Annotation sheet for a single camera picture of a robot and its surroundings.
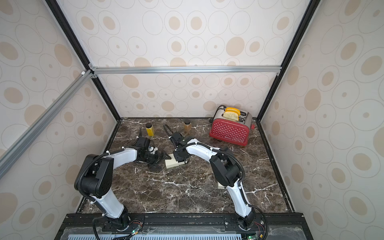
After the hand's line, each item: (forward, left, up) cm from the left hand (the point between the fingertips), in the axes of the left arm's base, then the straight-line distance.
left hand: (169, 160), depth 90 cm
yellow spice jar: (+23, +16, +2) cm, 28 cm away
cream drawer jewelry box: (0, -2, -2) cm, 3 cm away
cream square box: (-14, -30, -4) cm, 34 cm away
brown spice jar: (+28, -10, +2) cm, 29 cm away
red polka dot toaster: (+17, -40, +8) cm, 44 cm away
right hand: (+2, -5, -3) cm, 6 cm away
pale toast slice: (+25, -38, +14) cm, 48 cm away
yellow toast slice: (+29, -40, +15) cm, 51 cm away
